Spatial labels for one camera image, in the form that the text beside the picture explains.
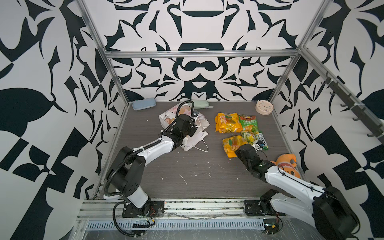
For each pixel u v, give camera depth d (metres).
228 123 1.02
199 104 1.15
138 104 1.15
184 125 0.69
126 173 0.45
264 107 1.14
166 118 0.96
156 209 0.74
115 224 0.69
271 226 0.71
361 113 0.55
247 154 0.66
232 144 0.89
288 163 0.83
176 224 0.71
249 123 1.05
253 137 0.97
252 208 0.74
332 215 0.41
